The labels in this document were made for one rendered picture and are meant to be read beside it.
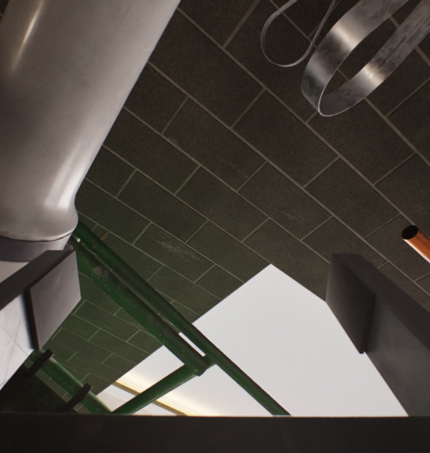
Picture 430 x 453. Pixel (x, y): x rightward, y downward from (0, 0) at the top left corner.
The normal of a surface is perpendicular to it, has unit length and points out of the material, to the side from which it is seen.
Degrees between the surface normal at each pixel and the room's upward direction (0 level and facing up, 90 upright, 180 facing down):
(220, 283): 90
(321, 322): 90
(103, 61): 73
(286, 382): 90
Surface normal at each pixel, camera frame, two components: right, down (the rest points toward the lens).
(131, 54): 0.75, 0.61
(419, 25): -0.73, 0.26
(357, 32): -0.47, 0.00
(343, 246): -0.11, 0.59
